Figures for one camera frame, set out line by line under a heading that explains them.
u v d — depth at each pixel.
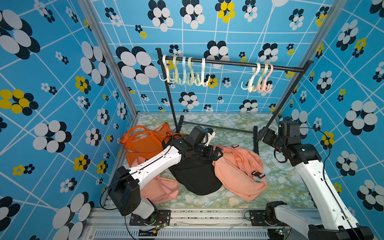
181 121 1.14
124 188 0.41
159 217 0.73
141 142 1.02
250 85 0.66
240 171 0.83
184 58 0.63
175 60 0.64
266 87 1.06
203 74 0.67
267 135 0.65
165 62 0.65
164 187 0.78
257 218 0.73
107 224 0.72
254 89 0.65
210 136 0.71
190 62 0.63
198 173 0.85
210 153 0.67
